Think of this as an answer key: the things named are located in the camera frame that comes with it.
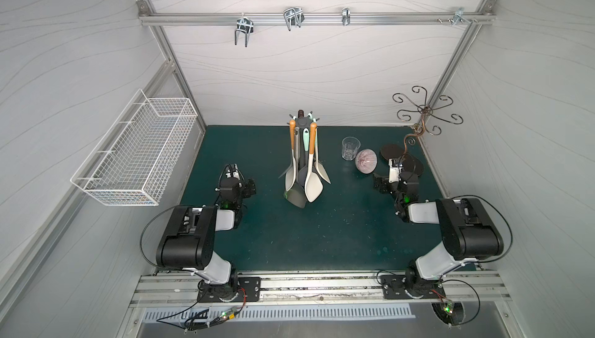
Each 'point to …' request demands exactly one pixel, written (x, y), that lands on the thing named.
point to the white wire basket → (135, 159)
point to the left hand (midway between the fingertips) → (240, 179)
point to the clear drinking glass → (350, 146)
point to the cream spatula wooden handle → (313, 183)
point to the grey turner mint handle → (297, 196)
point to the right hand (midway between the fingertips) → (388, 172)
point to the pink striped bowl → (366, 160)
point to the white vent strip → (208, 313)
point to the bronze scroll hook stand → (412, 163)
